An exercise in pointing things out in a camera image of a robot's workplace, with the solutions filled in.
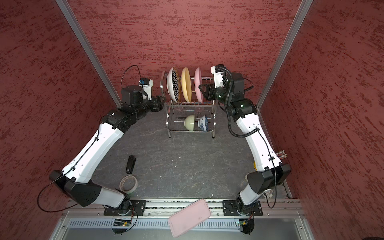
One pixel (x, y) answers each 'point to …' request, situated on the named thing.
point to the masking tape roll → (128, 184)
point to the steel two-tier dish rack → (176, 113)
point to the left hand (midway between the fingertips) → (160, 100)
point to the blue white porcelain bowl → (203, 123)
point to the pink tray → (189, 217)
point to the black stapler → (131, 163)
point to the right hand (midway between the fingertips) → (201, 88)
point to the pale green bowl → (189, 122)
